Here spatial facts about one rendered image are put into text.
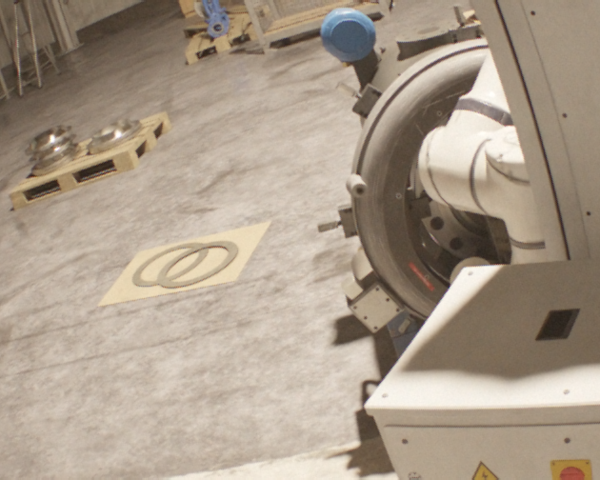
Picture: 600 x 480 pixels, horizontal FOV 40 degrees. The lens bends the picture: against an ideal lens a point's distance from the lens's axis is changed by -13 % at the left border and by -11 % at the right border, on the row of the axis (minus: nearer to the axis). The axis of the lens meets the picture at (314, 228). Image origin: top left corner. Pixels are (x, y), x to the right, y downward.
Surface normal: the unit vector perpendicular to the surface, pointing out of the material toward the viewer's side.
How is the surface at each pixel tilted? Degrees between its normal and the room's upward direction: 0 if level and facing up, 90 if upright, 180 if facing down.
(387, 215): 90
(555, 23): 90
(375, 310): 90
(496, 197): 89
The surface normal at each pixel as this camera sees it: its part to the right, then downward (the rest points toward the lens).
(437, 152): -0.76, -0.33
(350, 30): 0.05, 0.36
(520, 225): -0.68, 0.49
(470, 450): -0.48, 0.48
